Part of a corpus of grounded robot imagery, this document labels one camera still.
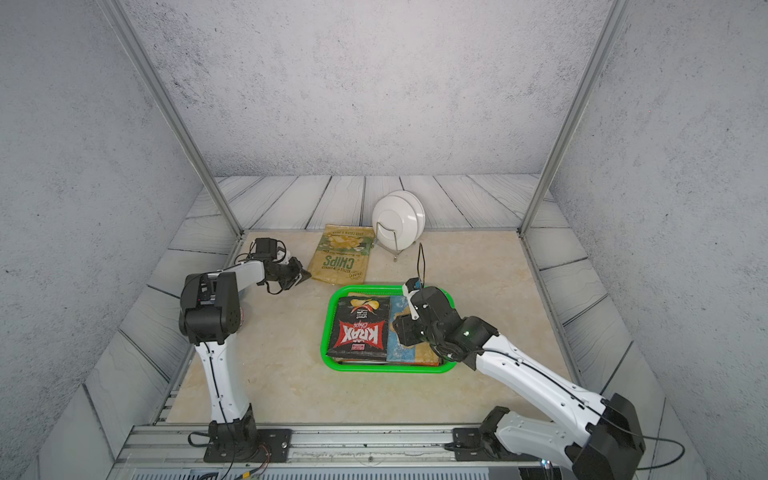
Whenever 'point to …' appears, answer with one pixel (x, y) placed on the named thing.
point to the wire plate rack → (385, 237)
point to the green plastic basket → (327, 333)
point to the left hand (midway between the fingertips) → (314, 271)
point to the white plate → (398, 220)
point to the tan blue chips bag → (416, 354)
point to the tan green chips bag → (341, 256)
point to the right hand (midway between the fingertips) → (401, 323)
